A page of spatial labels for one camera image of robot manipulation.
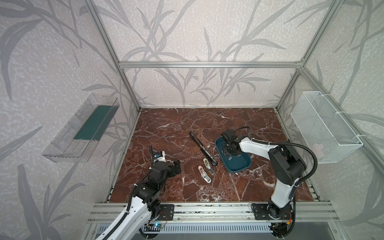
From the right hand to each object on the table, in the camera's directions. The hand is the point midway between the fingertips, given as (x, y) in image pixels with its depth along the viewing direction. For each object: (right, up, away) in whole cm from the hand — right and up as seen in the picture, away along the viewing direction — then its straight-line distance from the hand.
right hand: (227, 147), depth 97 cm
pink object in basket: (+40, +3, -25) cm, 47 cm away
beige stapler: (-13, -10, -10) cm, 19 cm away
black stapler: (-15, -2, -3) cm, 15 cm away
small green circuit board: (-38, -33, -26) cm, 57 cm away
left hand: (-32, -4, -13) cm, 35 cm away
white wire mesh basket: (+37, +13, -34) cm, 52 cm away
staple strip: (+1, -6, -5) cm, 8 cm away
